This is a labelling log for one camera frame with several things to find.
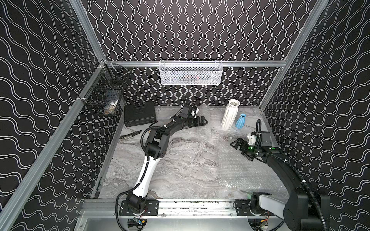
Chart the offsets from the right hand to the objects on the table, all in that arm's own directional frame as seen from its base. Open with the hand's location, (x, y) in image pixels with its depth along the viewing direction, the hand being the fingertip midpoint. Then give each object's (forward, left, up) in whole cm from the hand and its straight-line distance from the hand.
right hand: (237, 147), depth 86 cm
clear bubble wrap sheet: (-11, -1, -10) cm, 15 cm away
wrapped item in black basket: (+36, +84, +9) cm, 92 cm away
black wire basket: (+28, +84, +18) cm, 90 cm away
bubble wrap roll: (+12, +19, -1) cm, 22 cm away
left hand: (+23, +19, -2) cm, 30 cm away
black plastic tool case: (+32, +68, -7) cm, 76 cm away
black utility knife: (+12, +74, -7) cm, 75 cm away
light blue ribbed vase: (+22, -7, -2) cm, 23 cm away
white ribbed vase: (+21, +1, +6) cm, 22 cm away
